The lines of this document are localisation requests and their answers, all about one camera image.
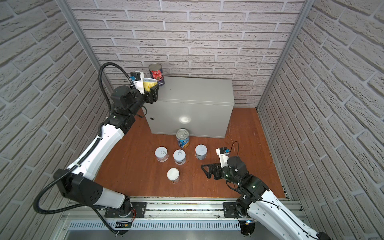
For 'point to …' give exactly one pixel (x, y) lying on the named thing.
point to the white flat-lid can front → (173, 174)
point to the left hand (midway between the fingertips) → (150, 80)
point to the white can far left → (161, 154)
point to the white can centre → (179, 156)
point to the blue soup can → (183, 138)
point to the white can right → (201, 151)
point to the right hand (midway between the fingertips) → (207, 166)
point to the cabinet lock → (152, 118)
